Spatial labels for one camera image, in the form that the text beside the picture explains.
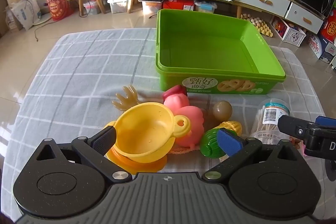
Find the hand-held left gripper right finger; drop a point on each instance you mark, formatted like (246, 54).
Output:
(228, 142)

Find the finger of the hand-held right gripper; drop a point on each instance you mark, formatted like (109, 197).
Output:
(291, 125)
(326, 121)

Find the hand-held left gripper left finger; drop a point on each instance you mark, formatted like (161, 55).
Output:
(105, 138)

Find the toy corn with green husk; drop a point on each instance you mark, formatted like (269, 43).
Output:
(210, 142)

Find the pink egg capsule clear dome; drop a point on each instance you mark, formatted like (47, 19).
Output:
(298, 146)

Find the clear cotton swab jar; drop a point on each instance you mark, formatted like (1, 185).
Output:
(265, 119)

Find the orange toy plate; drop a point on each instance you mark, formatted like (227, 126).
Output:
(136, 165)

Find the yellow toy pot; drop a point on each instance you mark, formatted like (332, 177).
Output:
(147, 129)

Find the pink rubber chicken toy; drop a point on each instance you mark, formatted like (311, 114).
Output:
(186, 113)

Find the green plastic box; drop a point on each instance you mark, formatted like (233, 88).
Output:
(210, 53)

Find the brown ball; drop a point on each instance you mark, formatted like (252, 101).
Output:
(222, 109)

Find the brown spiky rubber toy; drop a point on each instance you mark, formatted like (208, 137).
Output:
(183, 151)

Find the tan rubber hand toy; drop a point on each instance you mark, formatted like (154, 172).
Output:
(128, 98)

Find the blue and white carton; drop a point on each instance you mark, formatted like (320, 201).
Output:
(321, 49)

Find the grey checked tablecloth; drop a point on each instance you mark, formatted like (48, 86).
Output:
(78, 69)

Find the egg tray with eggs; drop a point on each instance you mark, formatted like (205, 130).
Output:
(258, 24)

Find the clear storage box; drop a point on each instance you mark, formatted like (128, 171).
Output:
(118, 5)
(92, 7)

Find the clear box with colourful contents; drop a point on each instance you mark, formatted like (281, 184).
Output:
(206, 6)

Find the red printed bag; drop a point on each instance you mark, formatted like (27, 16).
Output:
(56, 3)

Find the red cardboard box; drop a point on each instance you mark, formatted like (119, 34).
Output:
(178, 5)

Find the white plastic sack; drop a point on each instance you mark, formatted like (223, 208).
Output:
(25, 11)

